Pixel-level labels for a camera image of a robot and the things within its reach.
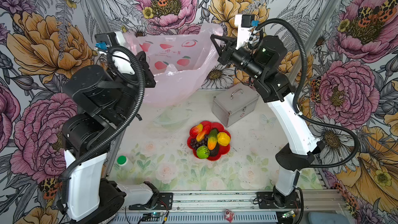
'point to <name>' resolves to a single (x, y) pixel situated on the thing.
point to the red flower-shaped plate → (223, 150)
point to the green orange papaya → (212, 141)
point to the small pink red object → (229, 215)
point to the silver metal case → (230, 106)
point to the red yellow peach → (196, 129)
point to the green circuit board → (151, 216)
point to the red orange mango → (205, 131)
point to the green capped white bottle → (125, 163)
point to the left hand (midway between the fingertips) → (146, 61)
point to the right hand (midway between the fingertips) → (209, 41)
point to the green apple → (202, 152)
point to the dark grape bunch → (195, 144)
